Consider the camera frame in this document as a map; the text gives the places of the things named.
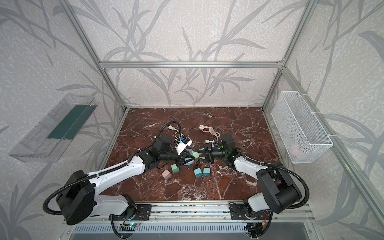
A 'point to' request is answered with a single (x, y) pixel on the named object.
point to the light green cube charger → (196, 155)
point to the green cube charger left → (174, 168)
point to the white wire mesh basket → (300, 132)
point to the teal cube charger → (198, 172)
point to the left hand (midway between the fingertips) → (194, 153)
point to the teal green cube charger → (206, 172)
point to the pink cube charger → (166, 174)
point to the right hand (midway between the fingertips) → (195, 150)
